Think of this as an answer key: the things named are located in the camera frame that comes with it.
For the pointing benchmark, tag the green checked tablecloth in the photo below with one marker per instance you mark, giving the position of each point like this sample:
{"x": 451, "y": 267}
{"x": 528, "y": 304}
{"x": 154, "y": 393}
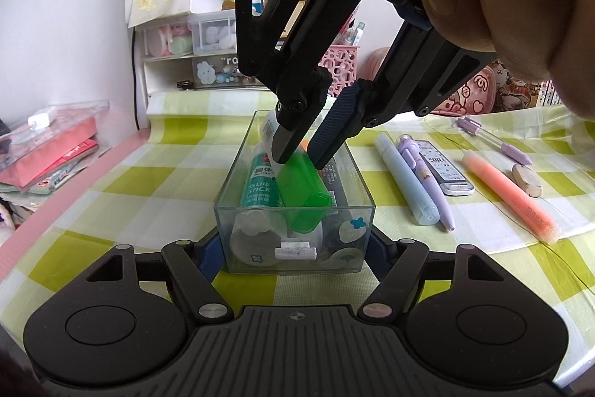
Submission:
{"x": 139, "y": 192}

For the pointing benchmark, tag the light blue highlighter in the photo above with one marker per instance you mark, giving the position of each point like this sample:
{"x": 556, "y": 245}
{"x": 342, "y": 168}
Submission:
{"x": 409, "y": 183}

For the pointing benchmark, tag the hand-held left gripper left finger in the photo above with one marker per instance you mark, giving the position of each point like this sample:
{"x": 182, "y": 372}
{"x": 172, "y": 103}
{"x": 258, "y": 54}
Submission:
{"x": 211, "y": 260}

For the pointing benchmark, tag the pink boxed book set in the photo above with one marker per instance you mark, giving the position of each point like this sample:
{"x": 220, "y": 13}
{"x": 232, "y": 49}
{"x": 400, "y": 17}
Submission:
{"x": 520, "y": 90}

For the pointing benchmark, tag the purple cartoon pen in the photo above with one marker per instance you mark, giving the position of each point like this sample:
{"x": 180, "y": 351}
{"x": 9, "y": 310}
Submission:
{"x": 430, "y": 187}

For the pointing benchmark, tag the clear box of tape rolls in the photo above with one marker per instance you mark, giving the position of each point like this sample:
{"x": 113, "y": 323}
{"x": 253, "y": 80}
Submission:
{"x": 167, "y": 41}

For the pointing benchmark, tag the peach highlighter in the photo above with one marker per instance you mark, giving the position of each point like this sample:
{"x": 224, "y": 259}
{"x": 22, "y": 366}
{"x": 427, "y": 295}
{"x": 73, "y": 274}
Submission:
{"x": 511, "y": 197}

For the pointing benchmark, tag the white eraser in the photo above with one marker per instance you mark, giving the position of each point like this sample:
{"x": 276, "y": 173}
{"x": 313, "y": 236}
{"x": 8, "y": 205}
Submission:
{"x": 527, "y": 180}

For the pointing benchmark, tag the black marker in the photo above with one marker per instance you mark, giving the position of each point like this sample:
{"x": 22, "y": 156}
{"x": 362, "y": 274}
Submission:
{"x": 335, "y": 183}

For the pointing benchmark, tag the black binder clip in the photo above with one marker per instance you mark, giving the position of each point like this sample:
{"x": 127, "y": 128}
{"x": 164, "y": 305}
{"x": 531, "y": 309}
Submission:
{"x": 183, "y": 84}

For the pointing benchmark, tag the pile of booklets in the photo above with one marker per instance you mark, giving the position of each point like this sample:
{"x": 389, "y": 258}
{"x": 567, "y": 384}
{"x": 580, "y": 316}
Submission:
{"x": 60, "y": 178}

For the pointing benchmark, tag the clear lidded storage box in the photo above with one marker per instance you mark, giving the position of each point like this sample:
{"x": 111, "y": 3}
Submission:
{"x": 214, "y": 34}

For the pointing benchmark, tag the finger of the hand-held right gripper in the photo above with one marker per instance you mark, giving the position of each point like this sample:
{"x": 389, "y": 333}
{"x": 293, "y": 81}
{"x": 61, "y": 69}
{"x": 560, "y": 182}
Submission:
{"x": 297, "y": 99}
{"x": 334, "y": 132}

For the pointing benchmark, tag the green capped highlighter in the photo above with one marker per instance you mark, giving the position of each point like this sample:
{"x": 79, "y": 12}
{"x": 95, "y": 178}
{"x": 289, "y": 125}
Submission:
{"x": 302, "y": 187}

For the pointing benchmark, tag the clear plastic box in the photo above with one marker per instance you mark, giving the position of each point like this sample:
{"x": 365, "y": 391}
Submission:
{"x": 297, "y": 264}

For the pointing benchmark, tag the clear plastic case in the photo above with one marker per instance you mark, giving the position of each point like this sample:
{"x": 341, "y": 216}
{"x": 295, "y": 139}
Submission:
{"x": 69, "y": 118}

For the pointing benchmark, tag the white charger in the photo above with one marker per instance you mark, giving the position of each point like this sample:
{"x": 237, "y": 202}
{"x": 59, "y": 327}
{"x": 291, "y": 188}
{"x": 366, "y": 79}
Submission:
{"x": 42, "y": 120}

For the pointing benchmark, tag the green white glue stick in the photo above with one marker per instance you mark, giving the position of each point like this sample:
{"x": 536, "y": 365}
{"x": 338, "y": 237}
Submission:
{"x": 255, "y": 187}

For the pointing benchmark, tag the purple gel pen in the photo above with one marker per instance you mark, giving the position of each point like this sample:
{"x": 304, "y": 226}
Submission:
{"x": 502, "y": 143}

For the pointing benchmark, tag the pink cartoon pencil case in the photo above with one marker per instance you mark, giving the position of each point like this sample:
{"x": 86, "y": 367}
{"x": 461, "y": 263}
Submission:
{"x": 469, "y": 94}

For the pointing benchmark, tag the pink perforated pen holder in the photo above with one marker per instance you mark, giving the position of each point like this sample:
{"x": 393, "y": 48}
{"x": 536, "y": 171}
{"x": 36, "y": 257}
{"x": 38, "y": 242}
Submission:
{"x": 341, "y": 67}

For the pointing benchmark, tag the bunch of pens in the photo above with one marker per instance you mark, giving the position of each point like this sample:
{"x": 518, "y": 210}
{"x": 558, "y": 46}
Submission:
{"x": 355, "y": 34}

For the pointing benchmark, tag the red book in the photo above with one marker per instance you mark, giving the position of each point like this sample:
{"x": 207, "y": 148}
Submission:
{"x": 56, "y": 146}

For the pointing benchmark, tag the small brown toy figurine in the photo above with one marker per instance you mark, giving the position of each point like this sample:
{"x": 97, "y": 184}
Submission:
{"x": 229, "y": 4}

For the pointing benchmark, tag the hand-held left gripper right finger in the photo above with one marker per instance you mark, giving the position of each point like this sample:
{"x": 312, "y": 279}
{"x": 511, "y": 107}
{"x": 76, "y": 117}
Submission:
{"x": 377, "y": 260}

